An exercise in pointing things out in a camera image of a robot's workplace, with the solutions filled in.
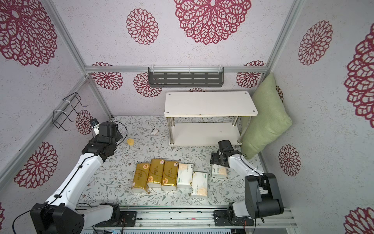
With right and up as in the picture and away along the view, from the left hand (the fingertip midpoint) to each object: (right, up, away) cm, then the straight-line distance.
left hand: (106, 136), depth 78 cm
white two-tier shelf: (+57, +12, +42) cm, 72 cm away
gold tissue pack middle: (+26, -22, +5) cm, 34 cm away
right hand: (+63, -15, +14) cm, 66 cm away
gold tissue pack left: (+17, -24, +3) cm, 30 cm away
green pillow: (+86, +7, -5) cm, 86 cm away
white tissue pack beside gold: (+42, -23, +6) cm, 49 cm away
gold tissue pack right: (+34, -22, +3) cm, 41 cm away
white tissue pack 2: (+63, -21, +7) cm, 66 cm away
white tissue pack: (+50, -26, +2) cm, 57 cm away
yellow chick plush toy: (+3, -5, +25) cm, 26 cm away
